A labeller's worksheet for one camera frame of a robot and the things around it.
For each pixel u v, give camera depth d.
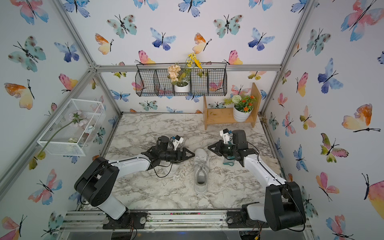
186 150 0.78
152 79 0.98
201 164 0.81
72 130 0.74
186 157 0.76
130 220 0.71
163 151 0.73
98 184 0.45
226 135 0.79
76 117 0.73
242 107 0.96
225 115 1.11
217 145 0.77
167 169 0.85
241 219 0.72
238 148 0.66
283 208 0.41
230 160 0.96
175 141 0.82
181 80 0.88
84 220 0.76
